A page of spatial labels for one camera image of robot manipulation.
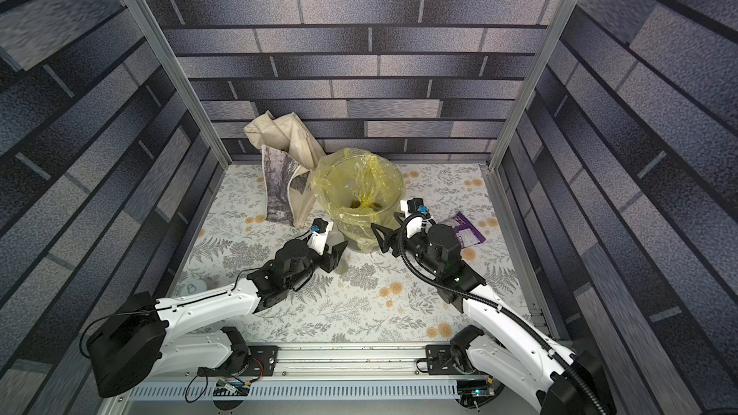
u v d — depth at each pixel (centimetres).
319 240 69
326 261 72
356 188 92
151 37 82
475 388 71
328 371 73
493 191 114
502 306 49
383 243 66
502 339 48
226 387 71
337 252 73
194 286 81
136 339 41
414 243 63
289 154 97
